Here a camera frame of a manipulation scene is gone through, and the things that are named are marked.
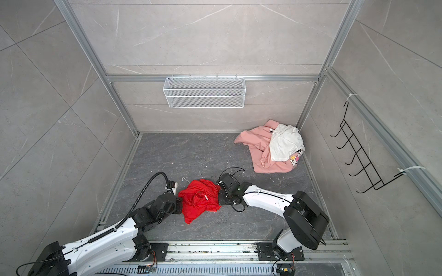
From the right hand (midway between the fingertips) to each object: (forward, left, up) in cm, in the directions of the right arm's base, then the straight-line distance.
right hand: (221, 197), depth 86 cm
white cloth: (+33, -40, +6) cm, 52 cm away
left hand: (0, +19, +3) cm, 20 cm away
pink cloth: (+35, -24, +5) cm, 42 cm away
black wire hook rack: (-2, -57, +27) cm, 63 cm away
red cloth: (-2, +10, +6) cm, 12 cm away
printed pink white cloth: (+21, -43, +2) cm, 48 cm away
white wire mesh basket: (+55, +16, +27) cm, 63 cm away
